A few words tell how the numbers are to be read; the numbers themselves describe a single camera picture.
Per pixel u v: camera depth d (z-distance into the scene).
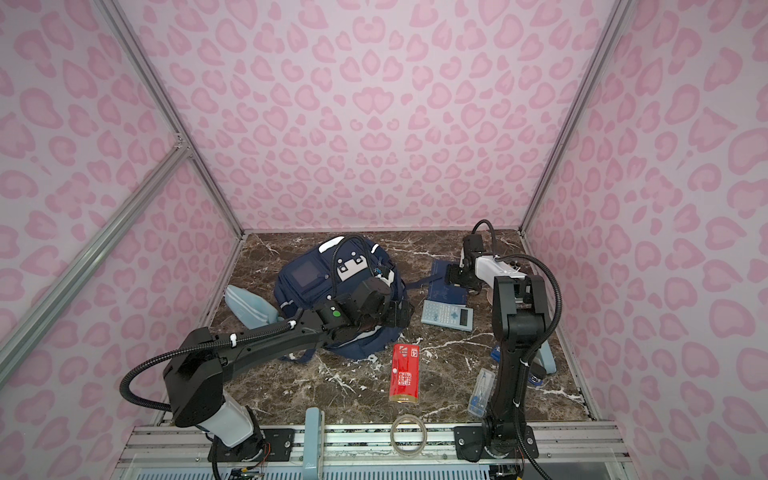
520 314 0.55
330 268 1.00
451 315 0.95
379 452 0.73
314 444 0.70
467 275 0.87
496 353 0.87
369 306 0.62
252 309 0.93
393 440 0.73
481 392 0.80
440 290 1.01
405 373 0.84
